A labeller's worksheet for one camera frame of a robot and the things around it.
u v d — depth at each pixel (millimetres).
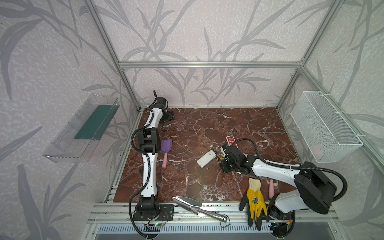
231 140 996
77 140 642
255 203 735
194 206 761
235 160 668
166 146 978
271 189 804
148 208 643
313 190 428
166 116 1019
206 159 920
